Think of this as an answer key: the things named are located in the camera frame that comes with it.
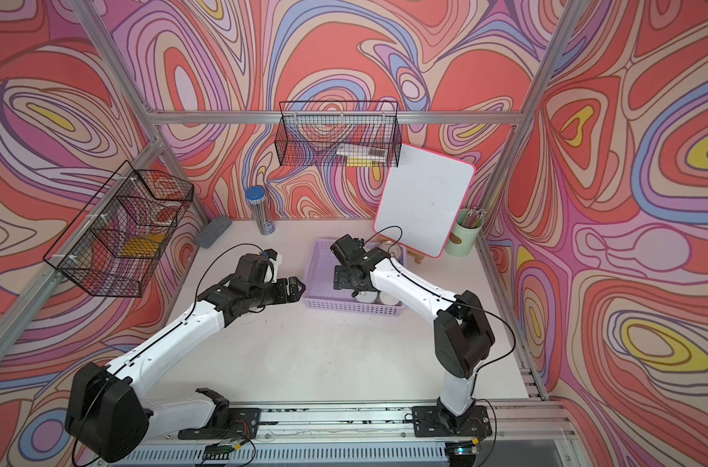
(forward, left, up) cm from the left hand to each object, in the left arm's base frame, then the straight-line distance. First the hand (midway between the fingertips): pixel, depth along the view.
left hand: (297, 288), depth 82 cm
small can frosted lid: (+2, -20, -7) cm, 22 cm away
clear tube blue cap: (+36, +19, +4) cm, 41 cm away
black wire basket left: (+5, +47, +14) cm, 49 cm away
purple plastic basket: (+12, -3, -16) cm, 20 cm away
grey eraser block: (+32, +41, -12) cm, 54 cm away
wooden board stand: (+19, -39, -9) cm, 44 cm away
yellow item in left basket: (+3, +36, +16) cm, 39 cm away
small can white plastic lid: (+1, -27, -8) cm, 28 cm away
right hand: (+3, -16, -4) cm, 17 cm away
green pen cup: (+24, -55, -1) cm, 60 cm away
